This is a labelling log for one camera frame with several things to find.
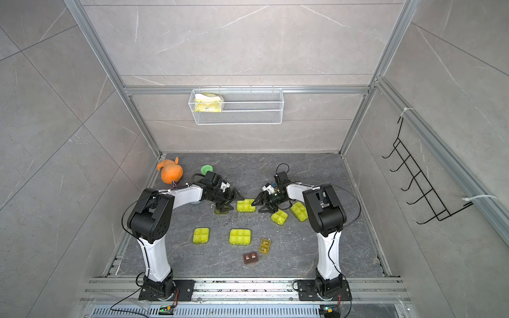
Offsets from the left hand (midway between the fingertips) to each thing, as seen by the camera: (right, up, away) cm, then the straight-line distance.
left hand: (241, 200), depth 94 cm
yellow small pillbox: (+11, -18, -12) cm, 24 cm away
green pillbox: (+2, -3, +1) cm, 4 cm away
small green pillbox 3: (-17, -14, -8) cm, 24 cm away
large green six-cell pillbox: (0, -15, -9) cm, 17 cm away
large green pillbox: (+28, -5, 0) cm, 29 cm away
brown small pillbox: (+5, -22, -15) cm, 27 cm away
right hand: (+8, -3, -1) cm, 8 cm away
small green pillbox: (+18, -8, -2) cm, 20 cm away
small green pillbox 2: (-12, -5, 0) cm, 13 cm away
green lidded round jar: (-21, +16, +13) cm, 29 cm away
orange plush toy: (-38, +15, +7) cm, 41 cm away
